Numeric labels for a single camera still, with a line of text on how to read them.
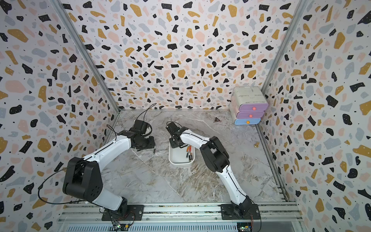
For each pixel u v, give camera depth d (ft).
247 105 3.20
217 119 3.83
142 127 2.36
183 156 3.10
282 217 2.44
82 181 1.42
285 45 2.75
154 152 3.19
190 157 3.05
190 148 3.20
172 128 2.67
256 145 3.28
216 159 1.92
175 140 2.47
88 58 2.89
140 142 2.44
